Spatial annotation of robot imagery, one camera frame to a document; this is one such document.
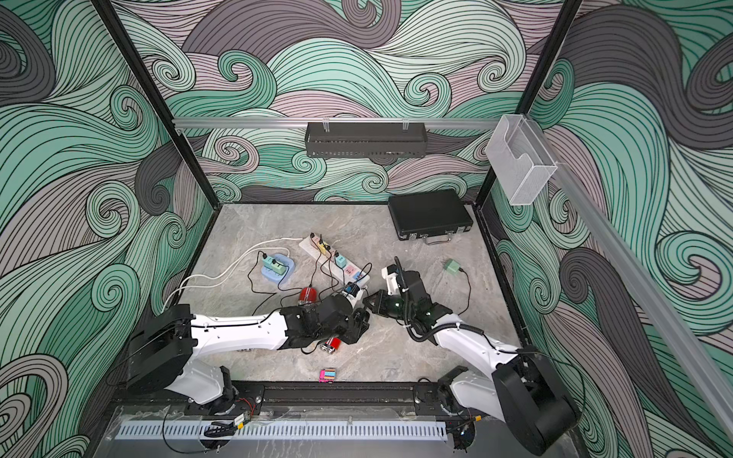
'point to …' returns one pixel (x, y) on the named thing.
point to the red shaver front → (331, 344)
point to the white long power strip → (348, 273)
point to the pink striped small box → (326, 375)
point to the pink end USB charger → (316, 239)
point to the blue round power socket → (276, 277)
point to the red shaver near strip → (307, 295)
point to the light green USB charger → (451, 266)
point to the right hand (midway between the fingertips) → (360, 303)
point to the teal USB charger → (341, 260)
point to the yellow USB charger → (322, 247)
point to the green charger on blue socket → (274, 265)
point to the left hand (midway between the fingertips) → (363, 321)
